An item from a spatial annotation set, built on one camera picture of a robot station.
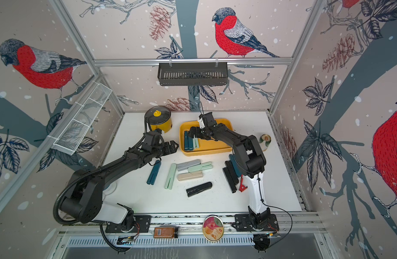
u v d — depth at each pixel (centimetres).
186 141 101
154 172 89
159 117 104
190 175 88
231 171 88
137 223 73
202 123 91
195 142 101
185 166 91
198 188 83
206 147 94
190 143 100
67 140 78
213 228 70
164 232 68
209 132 75
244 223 73
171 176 88
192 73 107
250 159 55
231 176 86
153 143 70
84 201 43
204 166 91
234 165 90
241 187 84
